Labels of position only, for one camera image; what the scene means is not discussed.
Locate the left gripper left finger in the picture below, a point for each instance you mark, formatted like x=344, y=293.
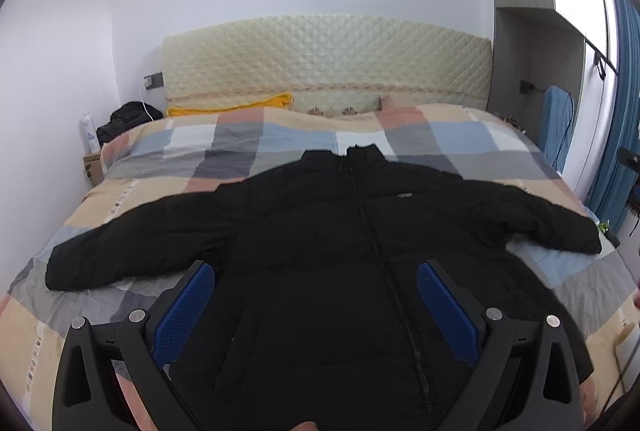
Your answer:
x=87, y=394

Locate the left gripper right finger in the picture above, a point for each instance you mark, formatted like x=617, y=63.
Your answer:
x=531, y=359

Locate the black puffer jacket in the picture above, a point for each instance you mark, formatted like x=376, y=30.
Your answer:
x=316, y=314

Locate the black clothes pile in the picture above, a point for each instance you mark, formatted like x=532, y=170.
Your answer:
x=127, y=117

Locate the plaid patchwork duvet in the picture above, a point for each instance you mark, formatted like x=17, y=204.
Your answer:
x=198, y=153

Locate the blue curtain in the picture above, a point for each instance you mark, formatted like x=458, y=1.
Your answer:
x=614, y=181

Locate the wooden nightstand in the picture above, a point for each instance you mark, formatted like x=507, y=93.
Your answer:
x=93, y=168

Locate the blue towel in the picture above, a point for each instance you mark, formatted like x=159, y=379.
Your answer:
x=556, y=127

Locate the white spray bottle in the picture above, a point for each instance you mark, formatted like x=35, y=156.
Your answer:
x=90, y=133

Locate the embroidered cream pillow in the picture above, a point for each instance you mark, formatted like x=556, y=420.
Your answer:
x=335, y=103

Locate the yellow pillow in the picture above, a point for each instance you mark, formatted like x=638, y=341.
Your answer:
x=282, y=100

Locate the cream quilted headboard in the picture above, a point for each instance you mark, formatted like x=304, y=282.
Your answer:
x=250, y=60

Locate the right wall socket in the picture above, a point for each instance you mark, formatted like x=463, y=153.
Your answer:
x=526, y=87

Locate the wall socket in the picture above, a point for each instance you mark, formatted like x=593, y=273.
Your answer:
x=526, y=87
x=153, y=81

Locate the left wall socket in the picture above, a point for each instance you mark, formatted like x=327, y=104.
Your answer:
x=153, y=81

